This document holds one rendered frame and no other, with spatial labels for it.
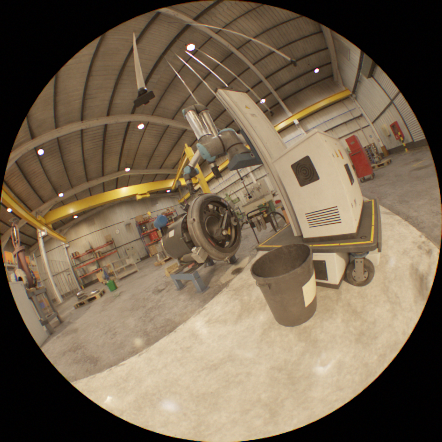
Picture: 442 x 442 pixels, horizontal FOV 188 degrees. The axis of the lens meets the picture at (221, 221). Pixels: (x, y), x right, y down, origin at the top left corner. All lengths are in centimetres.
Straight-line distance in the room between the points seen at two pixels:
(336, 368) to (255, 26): 989
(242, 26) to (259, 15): 125
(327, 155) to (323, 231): 38
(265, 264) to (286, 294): 27
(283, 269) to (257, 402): 73
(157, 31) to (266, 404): 853
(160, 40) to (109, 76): 267
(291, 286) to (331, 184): 47
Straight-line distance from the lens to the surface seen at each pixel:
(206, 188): 529
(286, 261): 83
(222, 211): 159
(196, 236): 120
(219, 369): 80
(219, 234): 126
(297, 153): 72
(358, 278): 86
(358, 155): 431
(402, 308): 85
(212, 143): 106
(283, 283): 56
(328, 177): 67
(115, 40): 762
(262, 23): 966
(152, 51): 803
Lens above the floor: 65
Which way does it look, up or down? 1 degrees down
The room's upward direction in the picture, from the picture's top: 24 degrees counter-clockwise
